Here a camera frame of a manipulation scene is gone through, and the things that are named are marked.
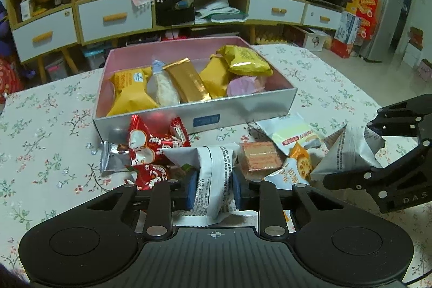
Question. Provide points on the pale yellow snack bag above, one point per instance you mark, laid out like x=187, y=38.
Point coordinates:
x=289, y=130

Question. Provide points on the yellow egg tray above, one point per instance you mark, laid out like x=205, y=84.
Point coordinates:
x=269, y=38

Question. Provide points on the pink cookie bag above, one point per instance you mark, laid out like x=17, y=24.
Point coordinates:
x=245, y=85

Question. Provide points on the gold foil snack bar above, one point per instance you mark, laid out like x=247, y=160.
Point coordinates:
x=187, y=81

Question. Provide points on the yellow waffle snack pack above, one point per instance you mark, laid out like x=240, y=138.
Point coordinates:
x=130, y=87

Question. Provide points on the pink and silver cardboard box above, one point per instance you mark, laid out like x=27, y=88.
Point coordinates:
x=197, y=116

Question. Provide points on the orange wafer pack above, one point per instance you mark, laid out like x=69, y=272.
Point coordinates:
x=260, y=157

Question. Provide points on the yellow printed snack pack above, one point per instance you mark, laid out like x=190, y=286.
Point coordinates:
x=244, y=61

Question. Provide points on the red patterned bag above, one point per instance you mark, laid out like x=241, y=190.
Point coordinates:
x=10, y=81

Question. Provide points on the white triangular snack pack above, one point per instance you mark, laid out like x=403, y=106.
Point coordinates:
x=353, y=147

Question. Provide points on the clear white cracker pack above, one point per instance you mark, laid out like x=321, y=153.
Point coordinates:
x=165, y=94

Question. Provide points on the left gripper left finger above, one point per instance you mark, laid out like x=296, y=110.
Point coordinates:
x=183, y=191

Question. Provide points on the white newsprint snack pack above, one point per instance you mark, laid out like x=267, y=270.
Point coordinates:
x=213, y=196

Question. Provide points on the yellow crinkled snack pack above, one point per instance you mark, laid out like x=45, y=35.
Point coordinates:
x=216, y=77

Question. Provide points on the wooden cabinet with drawers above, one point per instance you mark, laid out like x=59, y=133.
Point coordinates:
x=85, y=22

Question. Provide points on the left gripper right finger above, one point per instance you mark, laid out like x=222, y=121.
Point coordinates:
x=246, y=193

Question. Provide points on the red candy wrapper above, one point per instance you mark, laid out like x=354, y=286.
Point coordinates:
x=146, y=150

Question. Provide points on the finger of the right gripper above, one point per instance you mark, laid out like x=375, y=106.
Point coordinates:
x=396, y=127
x=360, y=179

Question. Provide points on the floral tablecloth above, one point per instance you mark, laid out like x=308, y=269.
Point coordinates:
x=50, y=150

